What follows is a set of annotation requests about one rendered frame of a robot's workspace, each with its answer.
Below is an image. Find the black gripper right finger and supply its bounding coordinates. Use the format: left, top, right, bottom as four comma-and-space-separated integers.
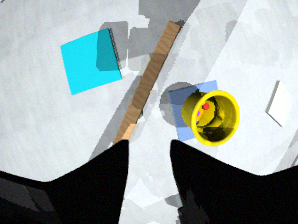
170, 139, 298, 224

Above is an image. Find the tan wooden plank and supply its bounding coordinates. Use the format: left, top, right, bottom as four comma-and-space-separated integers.
113, 20, 181, 145

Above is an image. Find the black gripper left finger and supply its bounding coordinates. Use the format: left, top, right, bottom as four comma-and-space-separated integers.
0, 139, 129, 224

